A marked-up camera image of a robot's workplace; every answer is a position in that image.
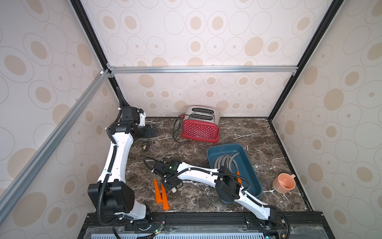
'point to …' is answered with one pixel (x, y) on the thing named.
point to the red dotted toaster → (201, 122)
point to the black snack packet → (145, 146)
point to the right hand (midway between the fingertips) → (173, 182)
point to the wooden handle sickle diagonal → (223, 160)
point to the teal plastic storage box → (241, 164)
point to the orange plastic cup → (284, 183)
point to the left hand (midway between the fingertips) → (153, 129)
